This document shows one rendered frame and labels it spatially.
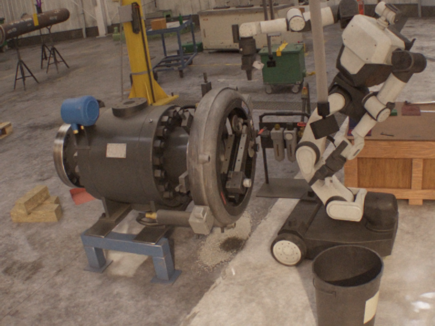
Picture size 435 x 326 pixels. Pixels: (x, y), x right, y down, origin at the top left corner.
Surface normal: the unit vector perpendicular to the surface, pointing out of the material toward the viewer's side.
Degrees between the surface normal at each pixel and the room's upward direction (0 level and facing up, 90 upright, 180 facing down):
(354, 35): 75
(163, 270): 90
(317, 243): 90
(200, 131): 48
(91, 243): 90
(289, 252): 90
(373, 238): 0
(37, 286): 0
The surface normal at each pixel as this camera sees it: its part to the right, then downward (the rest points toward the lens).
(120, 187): -0.31, 0.62
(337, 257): 0.17, 0.29
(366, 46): -0.78, 0.07
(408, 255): -0.14, -0.92
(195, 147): -0.36, -0.14
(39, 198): 0.93, 0.00
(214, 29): -0.61, 0.36
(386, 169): -0.36, 0.38
